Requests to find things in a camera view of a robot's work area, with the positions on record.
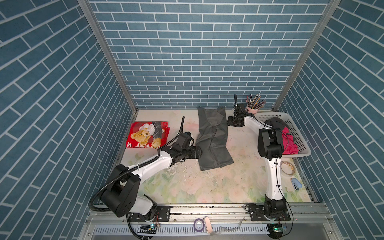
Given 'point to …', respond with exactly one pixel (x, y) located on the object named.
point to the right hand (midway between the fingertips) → (229, 120)
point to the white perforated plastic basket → (297, 139)
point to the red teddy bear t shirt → (148, 134)
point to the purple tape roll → (203, 223)
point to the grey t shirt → (213, 150)
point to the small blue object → (296, 183)
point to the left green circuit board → (151, 229)
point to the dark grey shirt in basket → (277, 123)
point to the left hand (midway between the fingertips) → (198, 152)
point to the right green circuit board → (275, 230)
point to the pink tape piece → (208, 225)
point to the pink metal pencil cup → (254, 111)
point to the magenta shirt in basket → (289, 146)
